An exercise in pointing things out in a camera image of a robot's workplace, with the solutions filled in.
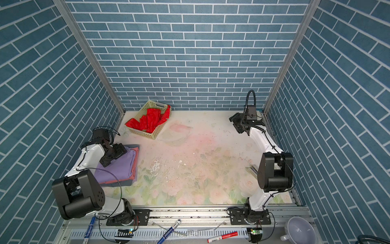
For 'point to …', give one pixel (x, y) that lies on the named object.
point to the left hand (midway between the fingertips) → (119, 153)
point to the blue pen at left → (86, 239)
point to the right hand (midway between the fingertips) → (230, 118)
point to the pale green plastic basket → (145, 134)
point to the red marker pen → (210, 240)
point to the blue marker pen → (170, 231)
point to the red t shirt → (153, 118)
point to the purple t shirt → (121, 168)
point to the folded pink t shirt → (133, 176)
